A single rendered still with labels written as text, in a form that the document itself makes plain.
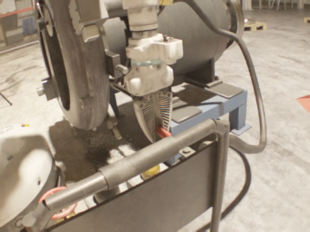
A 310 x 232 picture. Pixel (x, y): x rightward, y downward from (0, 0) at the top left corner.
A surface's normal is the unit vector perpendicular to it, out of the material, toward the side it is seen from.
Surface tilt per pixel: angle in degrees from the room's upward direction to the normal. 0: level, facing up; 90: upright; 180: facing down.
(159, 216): 90
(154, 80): 92
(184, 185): 90
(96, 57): 89
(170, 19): 74
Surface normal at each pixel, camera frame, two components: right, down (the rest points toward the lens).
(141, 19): -0.07, 0.49
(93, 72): 0.57, 0.42
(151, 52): -0.65, 0.42
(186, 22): 0.55, 0.17
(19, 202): 0.88, 0.11
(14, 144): -0.15, 0.21
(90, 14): 0.49, -0.03
